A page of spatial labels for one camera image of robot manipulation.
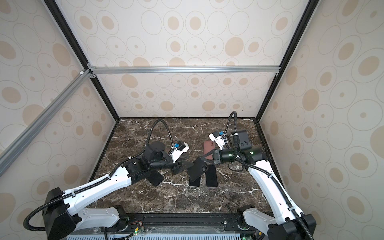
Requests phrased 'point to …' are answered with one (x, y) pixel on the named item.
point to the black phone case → (199, 168)
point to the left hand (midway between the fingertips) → (193, 161)
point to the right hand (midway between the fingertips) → (204, 159)
